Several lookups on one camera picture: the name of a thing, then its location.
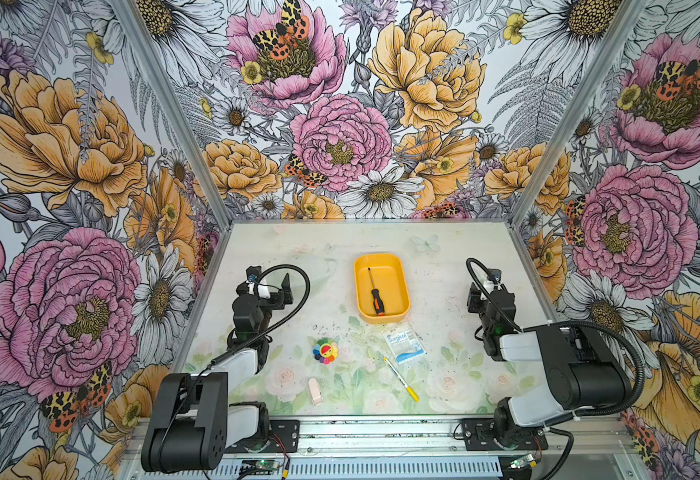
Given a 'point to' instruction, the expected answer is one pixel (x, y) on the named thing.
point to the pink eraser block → (315, 391)
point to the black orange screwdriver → (378, 304)
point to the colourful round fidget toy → (325, 351)
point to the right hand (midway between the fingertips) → (481, 291)
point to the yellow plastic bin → (389, 278)
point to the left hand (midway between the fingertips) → (273, 282)
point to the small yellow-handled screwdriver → (412, 394)
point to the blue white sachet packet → (404, 344)
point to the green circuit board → (266, 465)
